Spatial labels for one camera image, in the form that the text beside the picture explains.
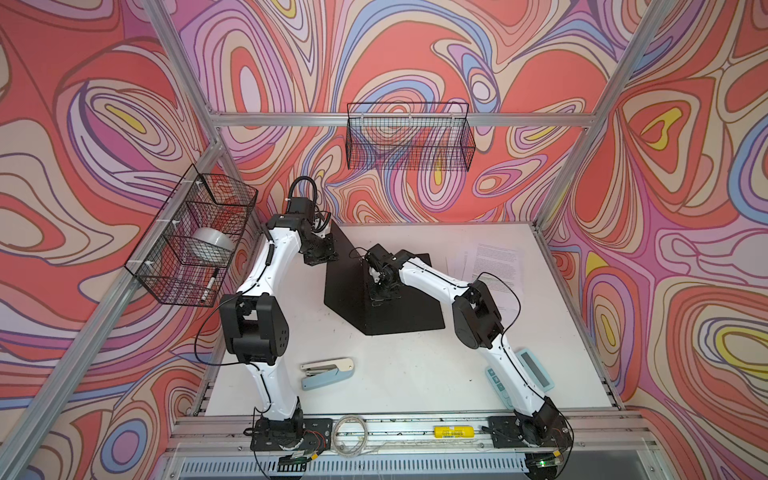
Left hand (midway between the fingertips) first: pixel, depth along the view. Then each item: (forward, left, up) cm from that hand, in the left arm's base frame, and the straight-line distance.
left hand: (341, 253), depth 88 cm
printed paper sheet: (+8, -41, -18) cm, 46 cm away
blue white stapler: (-30, +3, -16) cm, 34 cm away
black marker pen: (-16, +30, +7) cm, 35 cm away
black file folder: (-4, -1, -16) cm, 16 cm away
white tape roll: (-10, +28, +15) cm, 34 cm away
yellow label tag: (-44, -30, -17) cm, 56 cm away
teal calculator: (-29, -54, -16) cm, 63 cm away
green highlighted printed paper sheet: (+8, -55, -18) cm, 58 cm away
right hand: (-8, -10, -18) cm, 23 cm away
